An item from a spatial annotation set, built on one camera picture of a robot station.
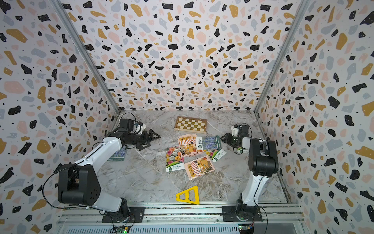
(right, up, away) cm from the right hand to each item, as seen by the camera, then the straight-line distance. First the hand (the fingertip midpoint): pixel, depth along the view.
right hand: (225, 138), depth 102 cm
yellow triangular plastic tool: (-25, -30, -24) cm, 46 cm away
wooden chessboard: (-23, +9, +8) cm, 26 cm away
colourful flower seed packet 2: (-7, -11, -5) cm, 14 cm away
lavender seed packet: (-12, -3, +1) cm, 12 cm away
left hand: (-44, +1, -16) cm, 46 cm away
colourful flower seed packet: (-34, -14, -9) cm, 38 cm away
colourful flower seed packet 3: (+11, -8, -2) cm, 13 cm away
